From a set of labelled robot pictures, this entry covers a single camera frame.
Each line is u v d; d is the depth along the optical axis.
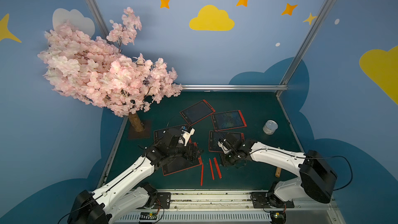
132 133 0.98
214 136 0.96
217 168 0.85
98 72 0.56
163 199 0.75
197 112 1.11
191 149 0.68
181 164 0.88
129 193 0.58
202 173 0.83
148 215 0.73
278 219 0.73
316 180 0.42
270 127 0.96
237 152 0.63
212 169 0.84
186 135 0.70
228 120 1.05
